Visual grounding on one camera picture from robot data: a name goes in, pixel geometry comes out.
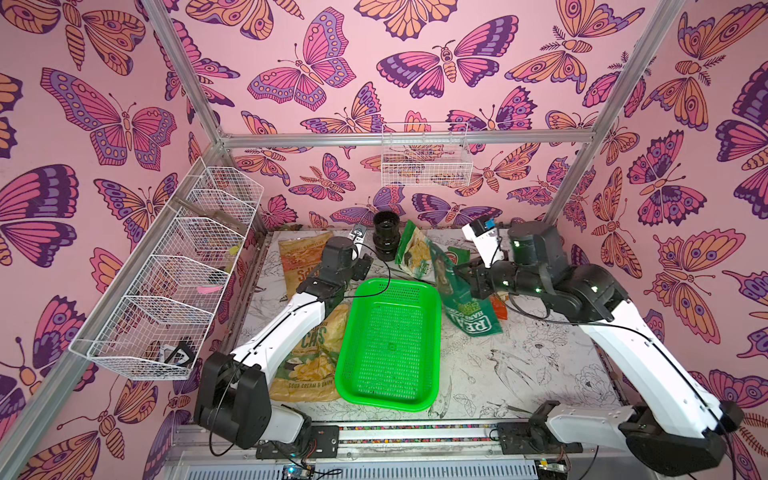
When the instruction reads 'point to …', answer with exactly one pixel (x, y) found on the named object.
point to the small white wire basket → (426, 166)
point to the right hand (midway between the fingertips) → (452, 271)
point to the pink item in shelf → (209, 290)
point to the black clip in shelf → (184, 354)
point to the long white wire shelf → (159, 327)
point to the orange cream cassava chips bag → (498, 302)
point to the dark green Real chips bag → (467, 314)
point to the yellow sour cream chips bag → (310, 374)
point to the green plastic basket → (388, 351)
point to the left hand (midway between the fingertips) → (355, 245)
